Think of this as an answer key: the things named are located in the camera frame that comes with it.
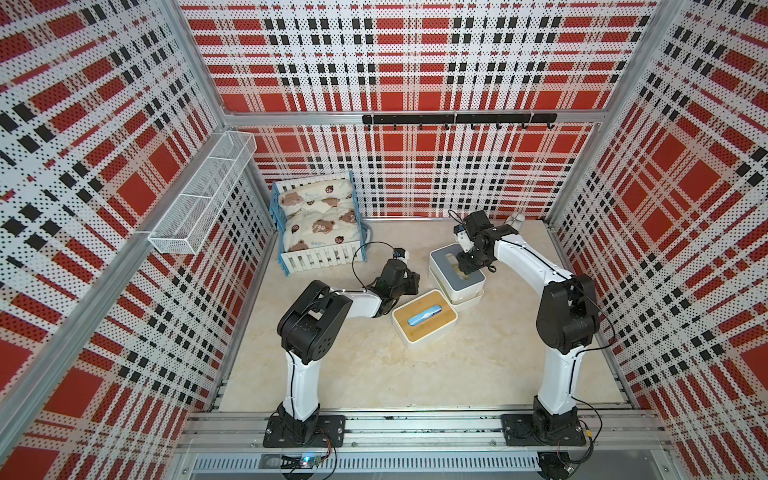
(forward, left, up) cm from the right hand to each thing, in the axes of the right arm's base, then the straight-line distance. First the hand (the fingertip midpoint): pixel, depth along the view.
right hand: (473, 261), depth 94 cm
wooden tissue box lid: (-13, +20, -5) cm, 24 cm away
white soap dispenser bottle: (+17, -18, 0) cm, 25 cm away
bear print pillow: (+23, +55, -2) cm, 60 cm away
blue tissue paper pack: (-16, +16, -7) cm, 23 cm away
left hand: (-1, +17, -6) cm, 18 cm away
